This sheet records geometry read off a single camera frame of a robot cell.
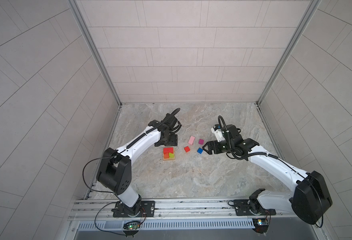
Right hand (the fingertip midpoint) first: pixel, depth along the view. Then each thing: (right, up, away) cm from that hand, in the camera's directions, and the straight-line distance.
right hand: (208, 147), depth 81 cm
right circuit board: (+22, -32, -12) cm, 41 cm away
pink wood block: (-8, +1, +14) cm, 17 cm away
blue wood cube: (-3, -4, +8) cm, 10 cm away
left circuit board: (-36, -31, -17) cm, 50 cm away
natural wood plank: (-21, -8, +6) cm, 24 cm away
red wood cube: (-11, -4, +11) cm, 16 cm away
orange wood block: (-23, -6, +5) cm, 25 cm away
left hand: (-19, +2, +5) cm, 20 cm away
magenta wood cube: (-2, +1, +13) cm, 13 cm away
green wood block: (-20, -6, +6) cm, 22 cm away
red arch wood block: (-23, -3, +4) cm, 24 cm away
